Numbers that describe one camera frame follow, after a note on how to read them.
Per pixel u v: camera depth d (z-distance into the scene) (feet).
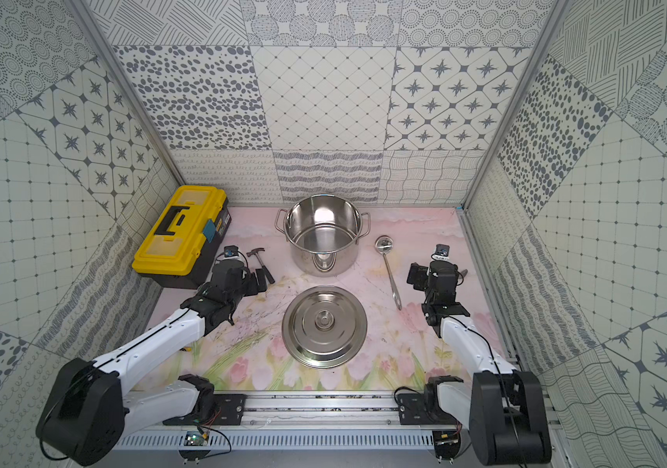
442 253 2.46
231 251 2.49
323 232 3.60
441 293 2.16
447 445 2.36
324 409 2.50
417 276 2.64
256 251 3.48
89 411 1.31
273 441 2.30
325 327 2.88
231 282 2.14
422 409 2.40
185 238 2.89
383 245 3.42
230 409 2.40
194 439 2.34
